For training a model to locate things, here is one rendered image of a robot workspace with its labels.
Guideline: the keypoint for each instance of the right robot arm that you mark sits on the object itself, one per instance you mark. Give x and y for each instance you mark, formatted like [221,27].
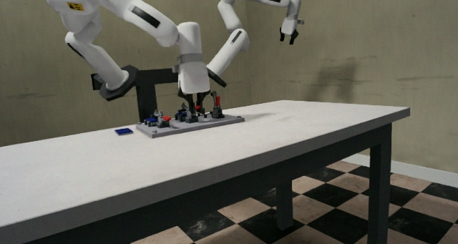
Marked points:
[83,21]

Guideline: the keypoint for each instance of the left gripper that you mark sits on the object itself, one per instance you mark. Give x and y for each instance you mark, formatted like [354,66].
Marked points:
[289,27]

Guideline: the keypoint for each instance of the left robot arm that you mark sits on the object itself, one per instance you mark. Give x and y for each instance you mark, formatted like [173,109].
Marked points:
[238,37]

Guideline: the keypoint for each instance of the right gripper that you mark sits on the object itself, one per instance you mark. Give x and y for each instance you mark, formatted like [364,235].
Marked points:
[193,78]

